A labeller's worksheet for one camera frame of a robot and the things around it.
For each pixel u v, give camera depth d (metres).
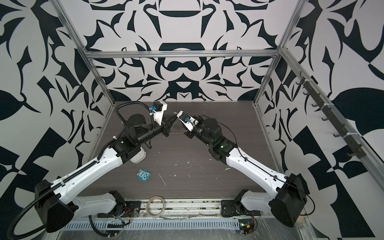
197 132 0.61
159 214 0.73
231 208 0.75
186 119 0.56
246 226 0.71
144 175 0.83
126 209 0.73
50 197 0.38
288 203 0.39
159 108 0.57
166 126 0.59
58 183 0.41
